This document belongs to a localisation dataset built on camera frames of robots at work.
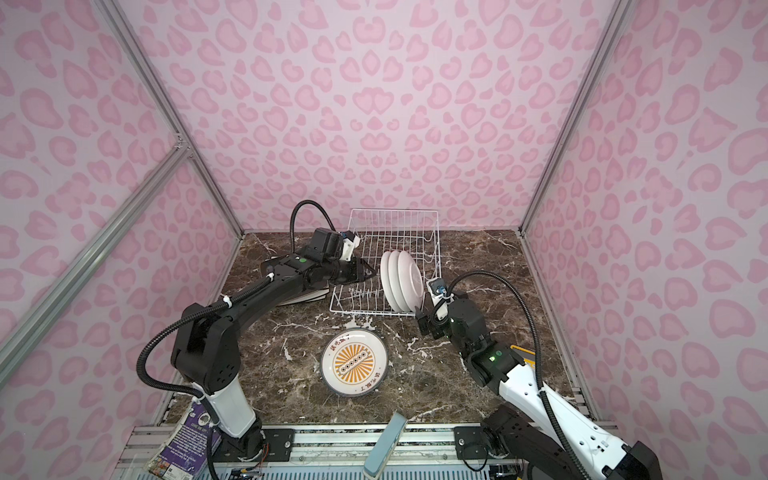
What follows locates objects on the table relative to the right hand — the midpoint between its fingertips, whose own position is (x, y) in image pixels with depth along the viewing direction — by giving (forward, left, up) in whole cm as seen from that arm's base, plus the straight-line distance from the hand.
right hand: (433, 298), depth 77 cm
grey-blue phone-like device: (-31, +12, -16) cm, 37 cm away
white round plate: (-10, +22, -19) cm, 31 cm away
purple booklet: (-33, +59, -16) cm, 70 cm away
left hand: (+11, +16, -2) cm, 19 cm away
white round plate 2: (+11, +11, -3) cm, 16 cm away
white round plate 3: (+10, +6, -6) cm, 13 cm away
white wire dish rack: (+41, +16, -17) cm, 47 cm away
